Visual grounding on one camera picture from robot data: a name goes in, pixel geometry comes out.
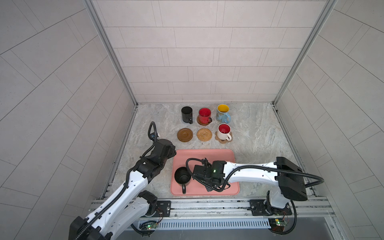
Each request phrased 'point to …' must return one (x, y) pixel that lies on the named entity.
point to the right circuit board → (277, 224)
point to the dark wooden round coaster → (185, 135)
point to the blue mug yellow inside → (222, 114)
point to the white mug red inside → (223, 132)
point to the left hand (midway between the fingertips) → (173, 144)
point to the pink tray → (178, 158)
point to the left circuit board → (151, 225)
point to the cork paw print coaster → (222, 141)
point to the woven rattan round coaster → (204, 134)
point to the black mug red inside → (204, 114)
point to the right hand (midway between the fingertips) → (210, 188)
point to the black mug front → (183, 176)
